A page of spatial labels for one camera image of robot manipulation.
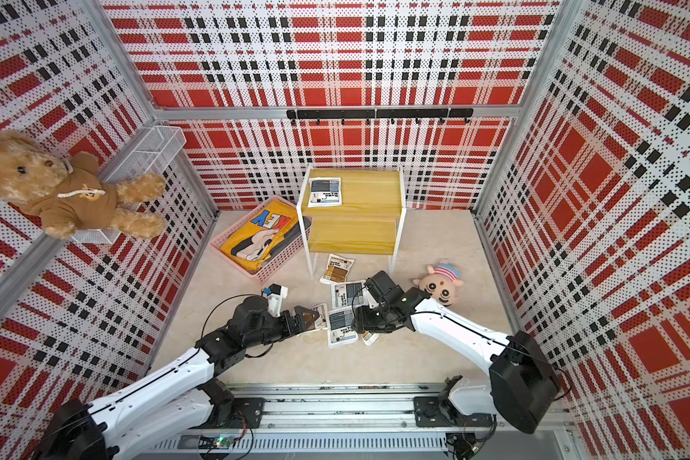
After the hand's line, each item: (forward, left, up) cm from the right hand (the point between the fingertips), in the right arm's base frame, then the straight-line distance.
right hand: (365, 325), depth 80 cm
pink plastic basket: (+28, +29, -4) cm, 41 cm away
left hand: (+1, +14, +2) cm, 14 cm away
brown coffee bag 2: (-1, 0, -7) cm, 7 cm away
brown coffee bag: (+24, +10, -8) cm, 27 cm away
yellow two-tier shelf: (+22, +3, +23) cm, 33 cm away
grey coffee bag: (+14, +8, -8) cm, 18 cm away
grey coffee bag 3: (+2, +8, -7) cm, 11 cm away
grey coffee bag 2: (+28, +11, +25) cm, 39 cm away
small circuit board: (-27, +35, -7) cm, 45 cm away
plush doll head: (+14, -24, 0) cm, 28 cm away
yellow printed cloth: (+32, +40, -2) cm, 51 cm away
